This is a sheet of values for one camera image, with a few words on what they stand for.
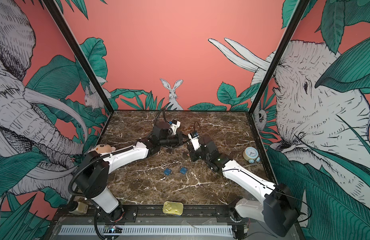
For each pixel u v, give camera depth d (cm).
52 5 69
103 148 90
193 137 70
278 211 40
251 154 93
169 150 98
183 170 88
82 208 72
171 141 73
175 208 73
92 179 45
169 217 74
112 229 70
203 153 62
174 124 79
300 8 70
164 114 78
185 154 96
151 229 71
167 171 88
